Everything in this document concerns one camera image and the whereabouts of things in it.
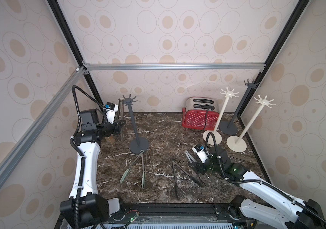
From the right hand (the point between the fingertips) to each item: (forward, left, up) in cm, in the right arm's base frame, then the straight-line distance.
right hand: (197, 158), depth 79 cm
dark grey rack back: (+34, -29, -13) cm, 46 cm away
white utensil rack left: (+27, -18, -11) cm, 34 cm away
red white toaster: (+32, -5, +4) cm, 33 cm away
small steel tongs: (+9, +4, -12) cm, 15 cm away
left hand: (+10, +37, +20) cm, 44 cm away
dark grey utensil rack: (+15, +37, -12) cm, 42 cm away
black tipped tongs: (+2, +12, -12) cm, 17 cm away
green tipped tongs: (-7, +31, -10) cm, 34 cm away
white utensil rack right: (+20, -30, -14) cm, 39 cm away
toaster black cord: (+30, -8, +2) cm, 32 cm away
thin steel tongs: (0, +27, -12) cm, 29 cm away
